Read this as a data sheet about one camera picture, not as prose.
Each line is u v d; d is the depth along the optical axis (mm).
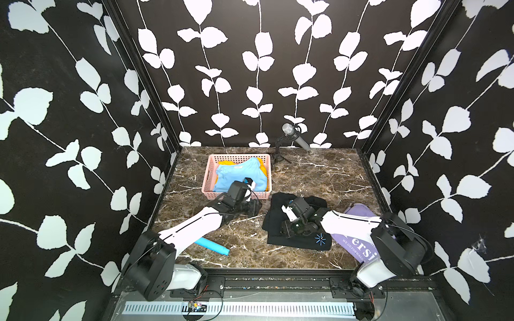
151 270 409
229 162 1106
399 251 447
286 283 761
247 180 777
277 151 1070
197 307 710
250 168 1051
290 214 748
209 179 1014
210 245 837
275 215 906
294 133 950
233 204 650
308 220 683
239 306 701
